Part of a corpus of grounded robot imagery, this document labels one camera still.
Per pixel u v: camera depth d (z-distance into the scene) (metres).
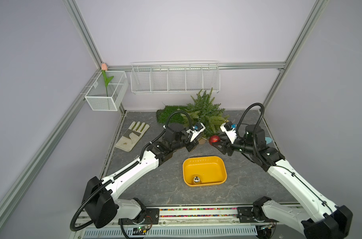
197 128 0.61
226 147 0.62
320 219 0.39
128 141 1.04
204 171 0.91
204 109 0.77
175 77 0.98
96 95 0.75
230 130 0.61
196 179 0.81
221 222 0.73
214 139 0.71
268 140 1.02
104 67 0.90
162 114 1.12
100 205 0.39
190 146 0.66
